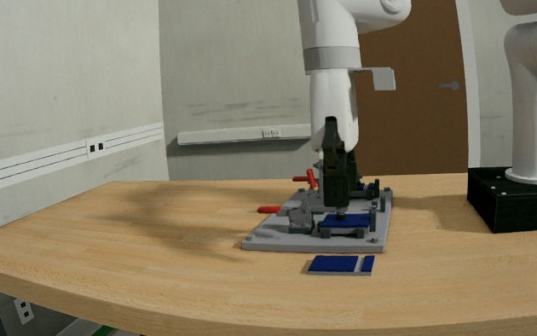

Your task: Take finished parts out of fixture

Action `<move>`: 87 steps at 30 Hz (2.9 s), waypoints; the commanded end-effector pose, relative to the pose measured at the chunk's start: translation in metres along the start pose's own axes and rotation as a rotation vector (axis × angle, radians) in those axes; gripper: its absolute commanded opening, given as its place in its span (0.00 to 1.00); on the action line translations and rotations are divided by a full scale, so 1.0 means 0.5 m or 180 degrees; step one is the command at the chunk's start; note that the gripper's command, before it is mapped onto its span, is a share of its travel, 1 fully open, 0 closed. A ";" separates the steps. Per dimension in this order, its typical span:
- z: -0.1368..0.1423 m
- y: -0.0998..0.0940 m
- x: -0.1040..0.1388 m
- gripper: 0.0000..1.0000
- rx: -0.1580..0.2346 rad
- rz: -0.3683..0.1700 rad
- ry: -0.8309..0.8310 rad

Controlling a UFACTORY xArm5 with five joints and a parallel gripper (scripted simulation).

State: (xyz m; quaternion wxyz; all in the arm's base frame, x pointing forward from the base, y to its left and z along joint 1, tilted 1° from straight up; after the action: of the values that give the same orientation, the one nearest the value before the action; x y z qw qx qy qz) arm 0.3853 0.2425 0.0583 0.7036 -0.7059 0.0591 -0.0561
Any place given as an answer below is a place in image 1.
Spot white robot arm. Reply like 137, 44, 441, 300
297, 0, 537, 185

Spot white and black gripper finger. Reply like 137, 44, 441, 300
322, 116, 349, 207
346, 147, 357, 191

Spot blue part with slot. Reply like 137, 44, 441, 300
308, 255, 375, 276

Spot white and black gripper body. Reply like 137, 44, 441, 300
305, 68, 362, 154

